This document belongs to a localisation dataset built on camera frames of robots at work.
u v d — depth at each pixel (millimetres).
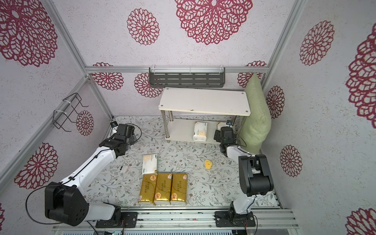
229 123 830
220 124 999
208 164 920
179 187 773
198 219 758
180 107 776
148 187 773
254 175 478
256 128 729
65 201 409
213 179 877
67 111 786
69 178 436
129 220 737
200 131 950
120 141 634
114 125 716
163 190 763
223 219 731
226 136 741
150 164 877
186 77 944
